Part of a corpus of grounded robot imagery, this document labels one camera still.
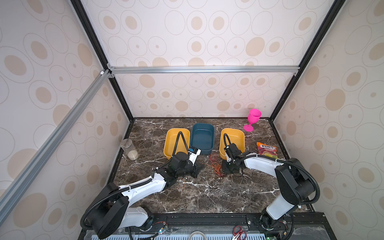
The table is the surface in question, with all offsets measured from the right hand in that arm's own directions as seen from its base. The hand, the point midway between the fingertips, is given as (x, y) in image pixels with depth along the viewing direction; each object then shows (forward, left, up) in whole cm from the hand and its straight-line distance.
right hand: (223, 169), depth 93 cm
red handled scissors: (-34, -3, +1) cm, 34 cm away
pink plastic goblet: (+33, -23, +14) cm, 42 cm away
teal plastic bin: (+23, +12, +3) cm, 27 cm away
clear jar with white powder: (+12, +60, +4) cm, 62 cm away
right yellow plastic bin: (+25, -12, +2) cm, 27 cm away
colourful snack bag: (+12, -30, +2) cm, 32 cm away
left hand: (-5, +11, +15) cm, 19 cm away
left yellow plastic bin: (+25, +35, +2) cm, 43 cm away
